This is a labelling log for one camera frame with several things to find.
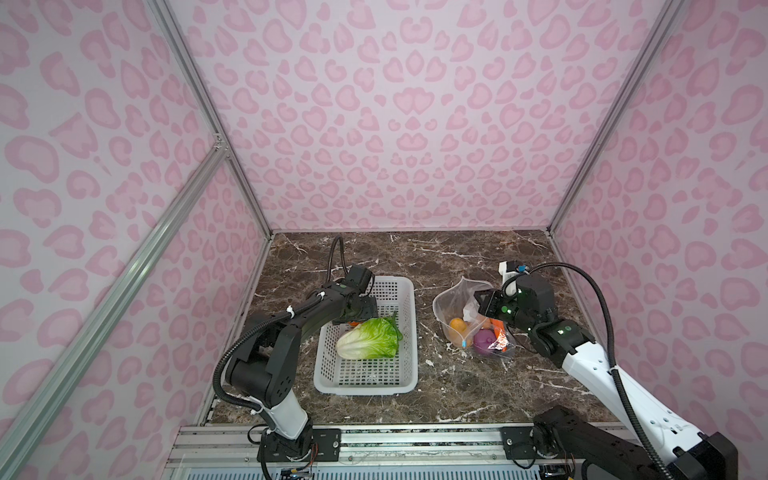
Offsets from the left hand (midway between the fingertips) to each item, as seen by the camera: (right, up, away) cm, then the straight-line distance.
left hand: (363, 308), depth 93 cm
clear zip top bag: (+28, +1, -7) cm, 29 cm away
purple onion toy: (+35, -7, -8) cm, 36 cm away
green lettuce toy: (+4, -6, -11) cm, 14 cm away
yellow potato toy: (+28, -3, -7) cm, 29 cm away
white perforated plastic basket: (-7, -17, -9) cm, 20 cm away
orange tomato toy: (-2, -3, -8) cm, 9 cm away
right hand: (+30, +7, -16) cm, 35 cm away
